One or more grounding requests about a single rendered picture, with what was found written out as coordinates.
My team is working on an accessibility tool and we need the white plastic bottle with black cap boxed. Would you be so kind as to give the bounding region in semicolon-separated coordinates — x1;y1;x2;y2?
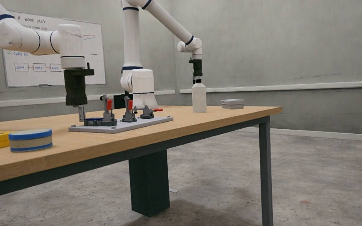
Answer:
192;79;207;113

